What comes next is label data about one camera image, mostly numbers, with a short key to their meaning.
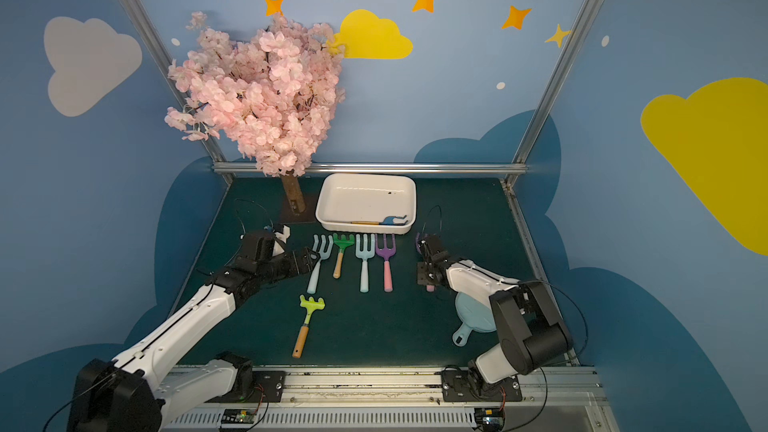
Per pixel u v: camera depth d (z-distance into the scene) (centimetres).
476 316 87
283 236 78
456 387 74
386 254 100
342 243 101
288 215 111
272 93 70
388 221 108
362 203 114
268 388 75
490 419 73
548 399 73
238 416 72
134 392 38
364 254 99
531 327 45
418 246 101
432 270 69
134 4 75
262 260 64
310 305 88
